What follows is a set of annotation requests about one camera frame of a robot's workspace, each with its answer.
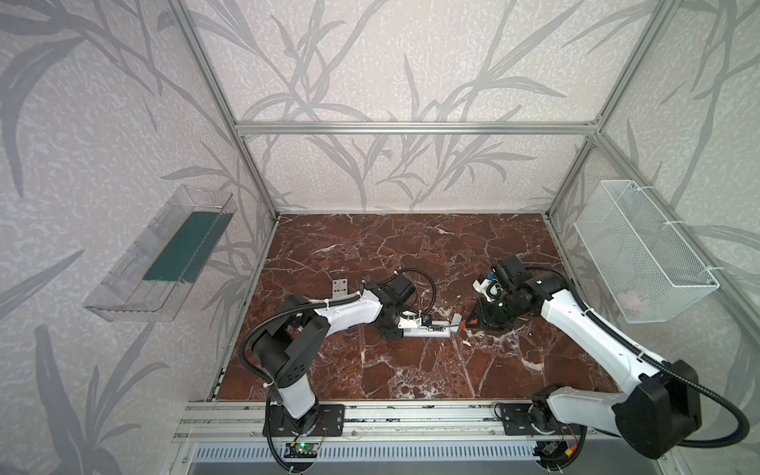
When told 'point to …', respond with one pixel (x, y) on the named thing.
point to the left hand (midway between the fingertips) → (400, 316)
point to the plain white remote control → (412, 328)
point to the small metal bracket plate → (339, 288)
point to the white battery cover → (455, 322)
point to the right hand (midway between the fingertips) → (469, 315)
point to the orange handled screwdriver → (462, 324)
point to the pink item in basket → (628, 300)
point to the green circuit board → (301, 450)
